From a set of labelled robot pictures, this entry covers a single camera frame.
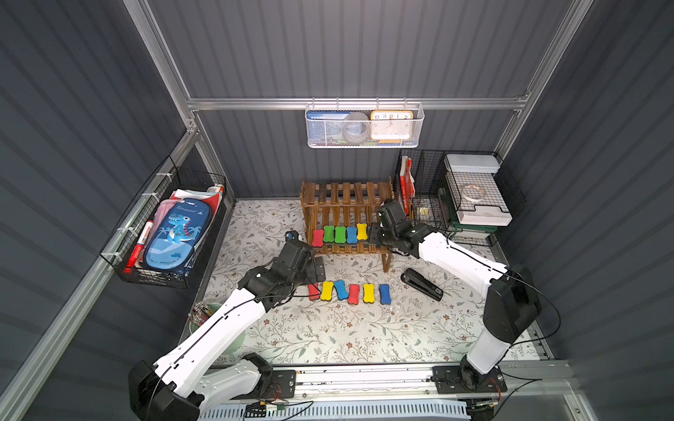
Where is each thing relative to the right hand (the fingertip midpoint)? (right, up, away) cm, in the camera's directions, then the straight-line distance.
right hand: (377, 229), depth 88 cm
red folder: (+17, +20, +28) cm, 38 cm away
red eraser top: (-8, -23, +2) cm, 24 cm away
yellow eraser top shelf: (-17, -21, +4) cm, 27 cm away
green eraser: (-13, -2, -1) cm, 13 cm away
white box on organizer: (+47, +26, +16) cm, 56 cm away
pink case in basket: (-62, +6, -15) cm, 64 cm away
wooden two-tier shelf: (-11, +8, -3) cm, 14 cm away
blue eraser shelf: (-8, -2, 0) cm, 9 cm away
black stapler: (+16, -20, +4) cm, 26 cm away
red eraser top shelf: (-22, -22, +3) cm, 31 cm away
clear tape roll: (+36, +13, +7) cm, 39 cm away
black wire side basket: (-64, +14, -10) cm, 66 cm away
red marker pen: (-62, -4, -23) cm, 67 cm away
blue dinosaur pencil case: (-53, -1, -23) cm, 58 cm away
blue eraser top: (+3, -23, +3) cm, 23 cm away
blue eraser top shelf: (-12, -22, +5) cm, 25 cm away
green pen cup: (-45, -36, -7) cm, 58 cm away
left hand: (-21, -11, -12) cm, 27 cm away
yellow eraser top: (-2, -22, +3) cm, 23 cm away
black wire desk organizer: (+32, +15, +31) cm, 47 cm away
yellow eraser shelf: (-5, -1, +1) cm, 5 cm away
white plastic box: (+38, +5, +4) cm, 39 cm away
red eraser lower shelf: (-20, -3, -1) cm, 20 cm away
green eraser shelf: (-17, -1, +1) cm, 17 cm away
